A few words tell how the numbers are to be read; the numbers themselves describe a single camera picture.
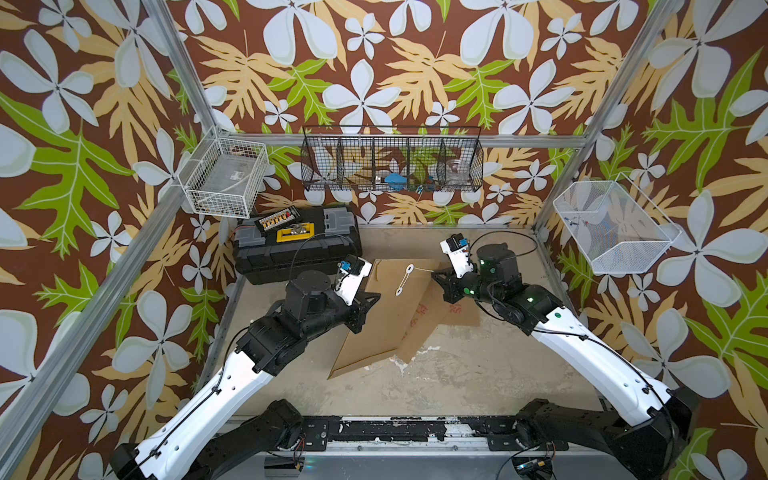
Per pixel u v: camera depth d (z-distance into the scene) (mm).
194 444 388
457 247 619
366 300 581
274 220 951
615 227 833
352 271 544
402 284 690
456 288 639
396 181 938
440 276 712
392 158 991
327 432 745
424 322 937
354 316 558
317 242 932
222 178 857
